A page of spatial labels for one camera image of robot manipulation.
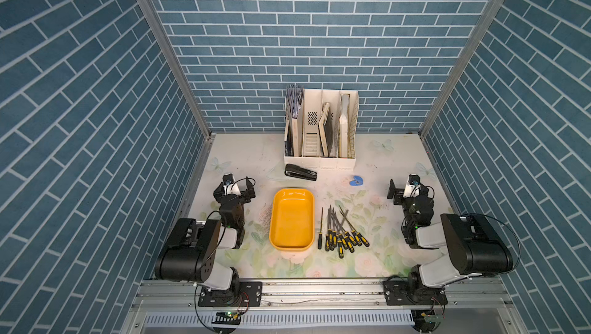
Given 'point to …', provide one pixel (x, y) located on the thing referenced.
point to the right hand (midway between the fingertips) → (407, 181)
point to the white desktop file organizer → (305, 109)
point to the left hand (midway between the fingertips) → (240, 179)
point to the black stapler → (295, 171)
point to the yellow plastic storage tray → (292, 219)
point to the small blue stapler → (358, 181)
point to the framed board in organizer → (326, 131)
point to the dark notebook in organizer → (288, 144)
